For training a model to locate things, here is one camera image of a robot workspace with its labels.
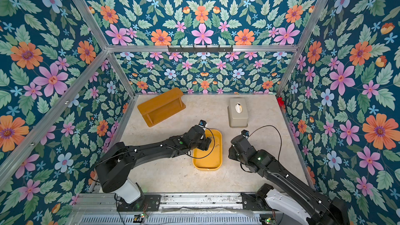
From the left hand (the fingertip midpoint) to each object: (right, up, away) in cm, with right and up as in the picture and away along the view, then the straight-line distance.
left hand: (208, 137), depth 86 cm
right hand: (+11, -5, -8) cm, 14 cm away
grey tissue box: (+19, +15, +12) cm, 27 cm away
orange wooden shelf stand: (-29, +17, +9) cm, 35 cm away
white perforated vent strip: (-16, -34, -16) cm, 41 cm away
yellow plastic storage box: (+3, -12, -3) cm, 13 cm away
